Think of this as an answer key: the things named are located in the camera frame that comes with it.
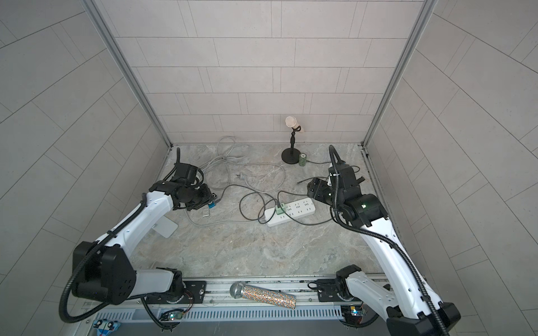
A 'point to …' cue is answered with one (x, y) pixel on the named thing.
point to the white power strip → (292, 211)
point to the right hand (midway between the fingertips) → (313, 187)
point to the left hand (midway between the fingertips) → (217, 196)
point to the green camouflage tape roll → (302, 159)
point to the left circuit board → (171, 316)
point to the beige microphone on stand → (291, 155)
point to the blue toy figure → (104, 327)
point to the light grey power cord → (223, 222)
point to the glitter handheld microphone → (238, 290)
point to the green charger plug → (281, 209)
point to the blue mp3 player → (211, 205)
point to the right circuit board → (353, 311)
